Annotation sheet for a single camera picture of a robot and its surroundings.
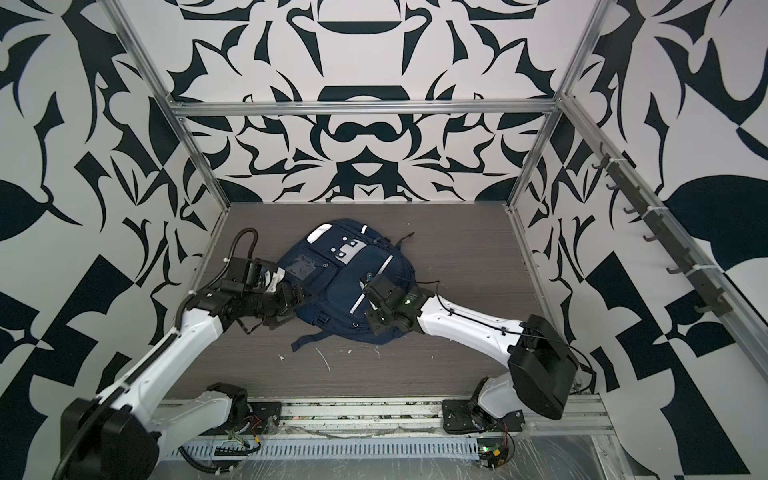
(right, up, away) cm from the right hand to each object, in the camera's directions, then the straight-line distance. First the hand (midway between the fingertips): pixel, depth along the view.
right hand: (375, 313), depth 82 cm
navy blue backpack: (-15, +12, +11) cm, 22 cm away
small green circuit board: (+28, -30, -11) cm, 42 cm away
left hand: (-17, +4, -3) cm, 18 cm away
